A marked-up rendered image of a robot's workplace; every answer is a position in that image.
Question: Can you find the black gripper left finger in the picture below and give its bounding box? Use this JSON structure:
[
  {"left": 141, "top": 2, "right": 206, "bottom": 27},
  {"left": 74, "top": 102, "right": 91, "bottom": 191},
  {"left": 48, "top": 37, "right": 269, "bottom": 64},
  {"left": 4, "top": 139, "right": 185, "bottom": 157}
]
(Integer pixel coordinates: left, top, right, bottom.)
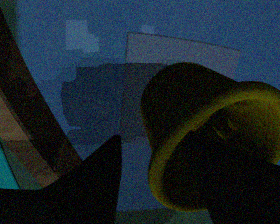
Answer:
[{"left": 0, "top": 136, "right": 122, "bottom": 224}]

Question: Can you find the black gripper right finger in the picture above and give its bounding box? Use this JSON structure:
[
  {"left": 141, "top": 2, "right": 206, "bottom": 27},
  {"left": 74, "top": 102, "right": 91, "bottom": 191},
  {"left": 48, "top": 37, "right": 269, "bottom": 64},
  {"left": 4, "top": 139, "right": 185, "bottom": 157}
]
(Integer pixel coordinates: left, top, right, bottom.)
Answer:
[{"left": 182, "top": 131, "right": 280, "bottom": 224}]

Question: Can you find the tan rectangular bar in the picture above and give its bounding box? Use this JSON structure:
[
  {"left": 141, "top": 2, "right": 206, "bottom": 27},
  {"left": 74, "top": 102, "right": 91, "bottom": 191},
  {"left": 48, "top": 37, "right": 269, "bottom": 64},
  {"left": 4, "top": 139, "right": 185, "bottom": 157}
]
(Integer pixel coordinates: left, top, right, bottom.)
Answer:
[{"left": 0, "top": 8, "right": 84, "bottom": 187}]

